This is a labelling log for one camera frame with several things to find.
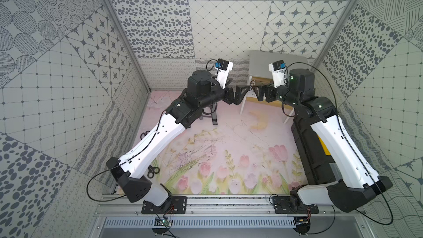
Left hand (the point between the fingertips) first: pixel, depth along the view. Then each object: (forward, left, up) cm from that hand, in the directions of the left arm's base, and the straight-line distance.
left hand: (238, 77), depth 60 cm
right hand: (+4, -11, -8) cm, 14 cm away
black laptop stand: (+19, +14, -45) cm, 51 cm away
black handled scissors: (-20, +42, -46) cm, 65 cm away
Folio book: (+15, -9, -18) cm, 25 cm away
